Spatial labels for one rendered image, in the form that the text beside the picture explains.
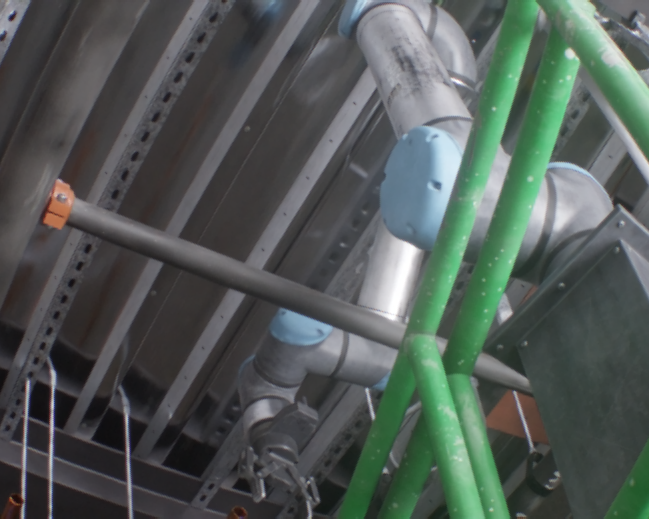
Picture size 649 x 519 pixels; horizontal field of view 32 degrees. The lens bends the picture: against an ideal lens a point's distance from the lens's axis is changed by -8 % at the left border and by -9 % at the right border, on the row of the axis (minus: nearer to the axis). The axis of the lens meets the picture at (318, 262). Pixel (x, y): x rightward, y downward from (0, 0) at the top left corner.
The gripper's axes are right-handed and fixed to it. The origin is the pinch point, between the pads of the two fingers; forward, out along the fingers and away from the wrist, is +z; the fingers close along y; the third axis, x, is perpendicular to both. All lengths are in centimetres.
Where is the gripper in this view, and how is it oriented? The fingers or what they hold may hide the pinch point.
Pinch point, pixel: (282, 507)
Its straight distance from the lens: 190.4
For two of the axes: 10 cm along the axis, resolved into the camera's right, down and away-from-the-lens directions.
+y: -7.6, -4.7, -4.4
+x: 6.4, -6.7, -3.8
